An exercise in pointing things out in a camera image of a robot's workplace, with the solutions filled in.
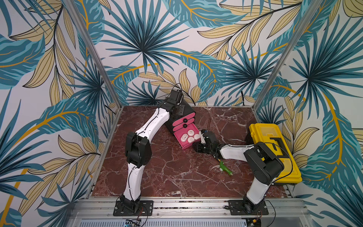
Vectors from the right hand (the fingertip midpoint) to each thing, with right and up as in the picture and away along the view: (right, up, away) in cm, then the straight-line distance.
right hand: (194, 145), depth 95 cm
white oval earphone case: (-7, +5, +3) cm, 9 cm away
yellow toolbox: (+45, +9, -11) cm, 47 cm away
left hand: (-10, +24, -2) cm, 26 cm away
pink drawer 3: (-4, +5, +3) cm, 7 cm away
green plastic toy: (+17, -12, -7) cm, 22 cm away
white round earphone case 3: (+2, +6, +3) cm, 7 cm away
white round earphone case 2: (-2, +4, +2) cm, 5 cm away
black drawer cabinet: (-4, +24, +2) cm, 24 cm away
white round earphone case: (-2, +8, +6) cm, 10 cm away
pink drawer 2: (-10, +13, -1) cm, 16 cm away
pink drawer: (-2, +19, -2) cm, 20 cm away
